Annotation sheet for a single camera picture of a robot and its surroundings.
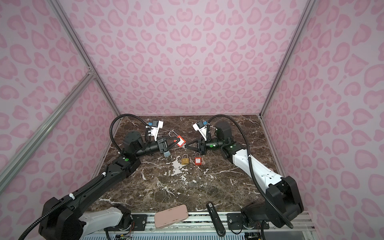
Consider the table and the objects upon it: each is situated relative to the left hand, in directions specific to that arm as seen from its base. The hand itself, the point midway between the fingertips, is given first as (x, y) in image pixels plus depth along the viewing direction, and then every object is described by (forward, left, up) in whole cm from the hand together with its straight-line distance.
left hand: (179, 138), depth 67 cm
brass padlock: (+4, 0, -30) cm, 31 cm away
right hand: (-2, -4, -4) cm, 6 cm away
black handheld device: (-29, -17, -28) cm, 43 cm away
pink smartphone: (-26, +6, -30) cm, 40 cm away
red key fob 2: (-1, -1, -2) cm, 2 cm away
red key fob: (+4, -8, -30) cm, 32 cm away
